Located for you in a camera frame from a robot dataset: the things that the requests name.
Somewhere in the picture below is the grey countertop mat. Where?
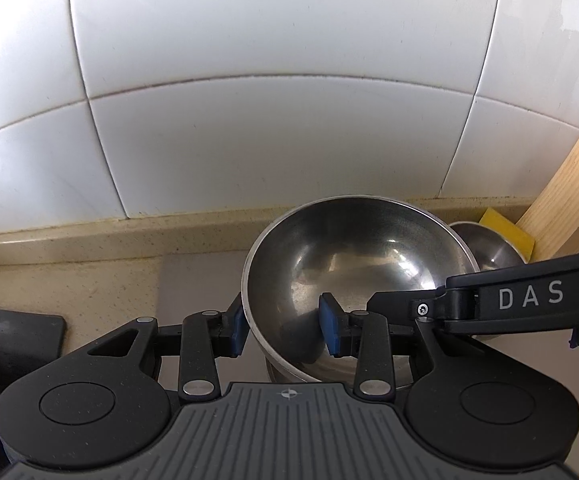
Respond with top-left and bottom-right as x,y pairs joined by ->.
156,247 -> 280,391

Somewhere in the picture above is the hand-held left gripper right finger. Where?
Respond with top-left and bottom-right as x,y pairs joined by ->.
319,292 -> 453,402

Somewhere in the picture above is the yellow sponge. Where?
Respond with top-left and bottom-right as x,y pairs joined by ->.
478,207 -> 537,263

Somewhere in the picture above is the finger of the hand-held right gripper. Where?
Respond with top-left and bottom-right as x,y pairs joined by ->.
367,287 -> 445,322

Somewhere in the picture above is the black gas stove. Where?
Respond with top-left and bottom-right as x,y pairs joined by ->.
0,304 -> 66,466

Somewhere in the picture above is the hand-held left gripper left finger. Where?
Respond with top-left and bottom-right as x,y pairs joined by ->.
86,294 -> 247,402

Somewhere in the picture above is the stainless steel bowl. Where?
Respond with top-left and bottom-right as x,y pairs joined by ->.
242,196 -> 480,386
447,221 -> 526,281
266,347 -> 320,386

